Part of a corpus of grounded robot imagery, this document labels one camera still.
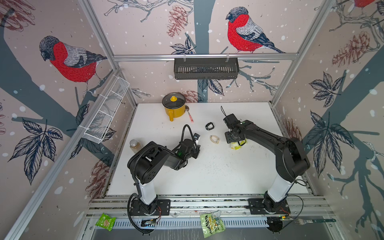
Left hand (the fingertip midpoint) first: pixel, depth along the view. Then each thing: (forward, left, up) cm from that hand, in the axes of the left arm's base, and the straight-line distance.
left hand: (200, 142), depth 95 cm
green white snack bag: (-43, -5, -1) cm, 43 cm away
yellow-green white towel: (-3, -22, +1) cm, 23 cm away
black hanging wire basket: (+45, -4, +26) cm, 52 cm away
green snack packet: (-42, +45, -1) cm, 62 cm away
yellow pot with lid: (+29, +19, +6) cm, 35 cm away
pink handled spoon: (+32, +10, -2) cm, 34 cm away
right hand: (+3, -21, +4) cm, 21 cm away
